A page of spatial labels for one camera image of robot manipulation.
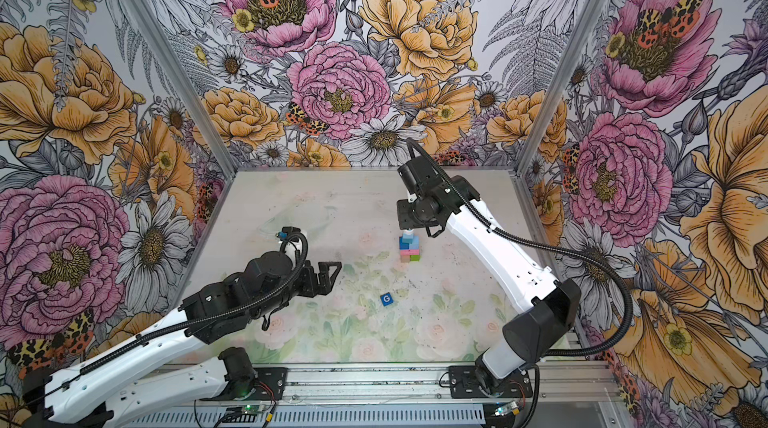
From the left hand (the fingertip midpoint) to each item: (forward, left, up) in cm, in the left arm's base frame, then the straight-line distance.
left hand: (323, 274), depth 72 cm
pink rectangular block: (+15, -22, -17) cm, 31 cm away
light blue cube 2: (+16, -21, -9) cm, 28 cm away
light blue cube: (+17, -24, -15) cm, 33 cm away
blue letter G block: (+1, -15, -19) cm, 24 cm away
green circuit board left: (-24, +18, -20) cm, 36 cm away
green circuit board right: (-25, -43, -20) cm, 54 cm away
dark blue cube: (+16, -20, -14) cm, 29 cm away
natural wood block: (+14, -21, -18) cm, 31 cm away
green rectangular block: (+14, -24, -19) cm, 34 cm away
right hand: (+11, -21, +4) cm, 24 cm away
